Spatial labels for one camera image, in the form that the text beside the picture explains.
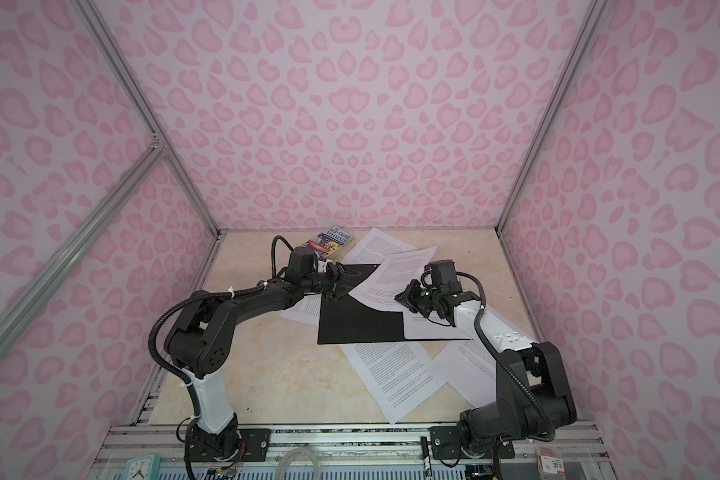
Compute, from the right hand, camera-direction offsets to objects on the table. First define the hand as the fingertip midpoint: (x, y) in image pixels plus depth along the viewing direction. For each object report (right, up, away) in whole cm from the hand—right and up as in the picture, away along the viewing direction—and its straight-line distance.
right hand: (396, 293), depth 85 cm
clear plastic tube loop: (-28, -37, -13) cm, 48 cm away
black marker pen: (+6, -37, -14) cm, 40 cm away
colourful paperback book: (-23, +16, +29) cm, 40 cm away
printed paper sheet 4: (-6, +14, +30) cm, 33 cm away
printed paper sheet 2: (+8, -7, -10) cm, 15 cm away
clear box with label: (+34, -37, -16) cm, 53 cm away
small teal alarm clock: (-59, -38, -16) cm, 72 cm away
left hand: (-10, +5, +3) cm, 12 cm away
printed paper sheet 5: (+1, -23, -1) cm, 23 cm away
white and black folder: (-15, -10, +9) cm, 20 cm away
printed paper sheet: (-4, 0, +10) cm, 11 cm away
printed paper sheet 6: (+22, -22, +2) cm, 30 cm away
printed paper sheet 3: (-28, -7, +13) cm, 32 cm away
